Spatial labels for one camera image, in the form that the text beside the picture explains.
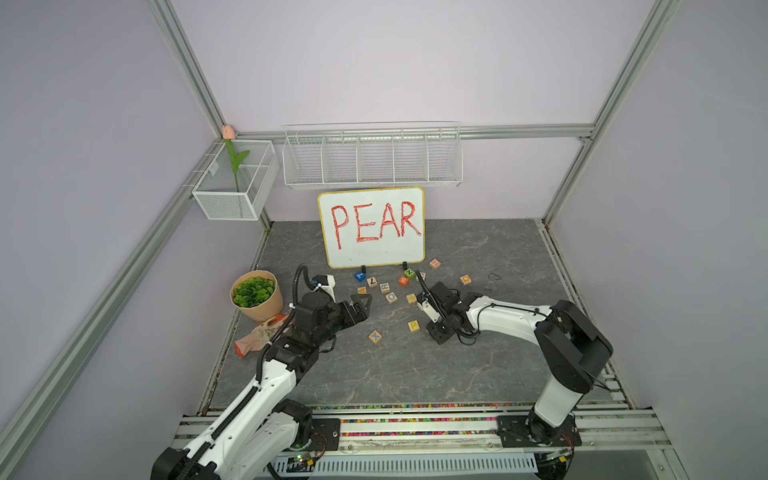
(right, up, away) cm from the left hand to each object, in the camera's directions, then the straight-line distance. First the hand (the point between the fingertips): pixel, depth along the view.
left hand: (361, 303), depth 79 cm
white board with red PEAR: (+1, +22, +20) cm, 30 cm away
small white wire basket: (-40, +34, +10) cm, 53 cm away
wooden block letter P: (+15, -9, +12) cm, 21 cm away
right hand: (+22, -10, +13) cm, 27 cm away
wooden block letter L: (+1, +3, +23) cm, 23 cm away
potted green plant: (-32, +1, +8) cm, 32 cm away
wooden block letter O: (+8, -1, +19) cm, 21 cm away
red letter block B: (+12, +3, +23) cm, 26 cm away
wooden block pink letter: (+24, +9, +29) cm, 38 cm away
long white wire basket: (+2, +46, +19) cm, 50 cm away
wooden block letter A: (-2, +1, +20) cm, 20 cm away
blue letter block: (-3, +5, +25) cm, 26 cm away
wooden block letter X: (+3, -12, +10) cm, 16 cm away
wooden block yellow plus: (+14, -2, +17) cm, 22 cm away
